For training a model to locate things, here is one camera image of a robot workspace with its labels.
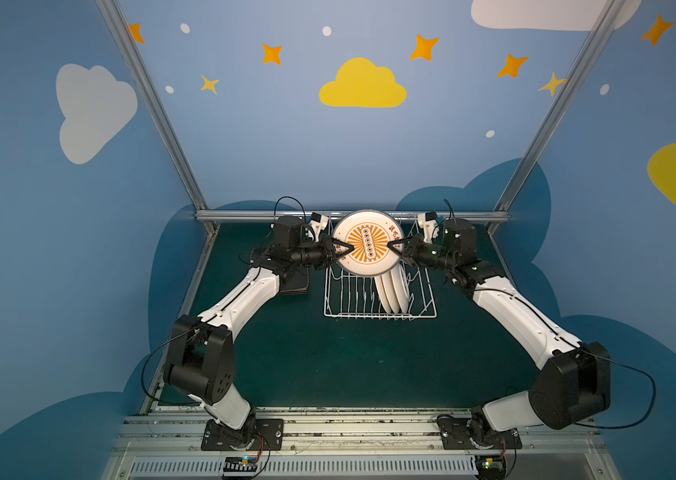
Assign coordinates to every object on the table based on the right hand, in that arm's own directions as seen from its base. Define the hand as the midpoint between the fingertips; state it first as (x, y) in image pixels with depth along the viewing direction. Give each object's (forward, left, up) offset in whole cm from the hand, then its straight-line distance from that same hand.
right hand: (390, 241), depth 78 cm
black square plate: (-15, +23, +3) cm, 28 cm away
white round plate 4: (-5, -5, -18) cm, 19 cm away
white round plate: (+3, +5, 0) cm, 6 cm away
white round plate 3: (-6, -2, -15) cm, 16 cm away
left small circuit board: (-48, +36, -32) cm, 68 cm away
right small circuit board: (-45, -27, -33) cm, 62 cm away
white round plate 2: (-6, +1, -15) cm, 16 cm away
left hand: (-1, +10, -2) cm, 10 cm away
